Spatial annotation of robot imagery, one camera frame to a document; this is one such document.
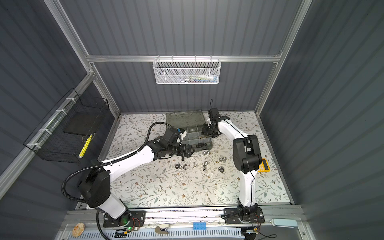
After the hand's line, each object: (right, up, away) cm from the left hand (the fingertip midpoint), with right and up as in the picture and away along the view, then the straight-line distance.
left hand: (189, 149), depth 84 cm
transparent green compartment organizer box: (+1, +17, +31) cm, 36 cm away
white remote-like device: (+48, -34, -13) cm, 60 cm away
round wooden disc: (-53, -36, -13) cm, 65 cm away
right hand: (+10, +8, +14) cm, 19 cm away
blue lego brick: (+6, -35, -14) cm, 38 cm away
